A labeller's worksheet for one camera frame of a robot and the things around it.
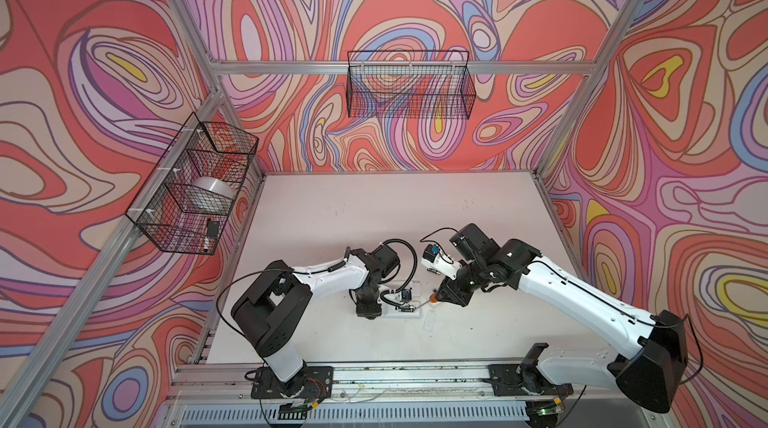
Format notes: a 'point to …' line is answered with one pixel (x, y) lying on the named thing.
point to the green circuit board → (290, 412)
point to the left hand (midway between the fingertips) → (374, 303)
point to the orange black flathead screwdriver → (432, 299)
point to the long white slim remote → (404, 310)
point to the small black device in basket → (213, 229)
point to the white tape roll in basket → (214, 185)
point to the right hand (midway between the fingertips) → (445, 299)
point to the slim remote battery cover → (429, 321)
